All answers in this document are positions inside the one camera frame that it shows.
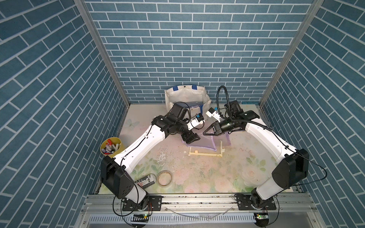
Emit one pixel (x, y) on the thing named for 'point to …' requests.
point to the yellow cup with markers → (111, 147)
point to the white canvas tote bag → (196, 98)
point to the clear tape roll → (164, 178)
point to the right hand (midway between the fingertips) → (206, 134)
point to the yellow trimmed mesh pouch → (203, 151)
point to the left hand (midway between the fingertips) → (199, 133)
